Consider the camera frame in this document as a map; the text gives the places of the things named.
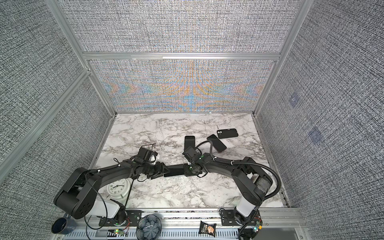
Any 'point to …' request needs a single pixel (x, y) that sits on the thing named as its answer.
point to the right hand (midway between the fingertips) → (185, 172)
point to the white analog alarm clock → (119, 189)
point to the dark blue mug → (64, 225)
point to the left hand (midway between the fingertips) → (167, 173)
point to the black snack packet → (205, 228)
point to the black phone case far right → (227, 133)
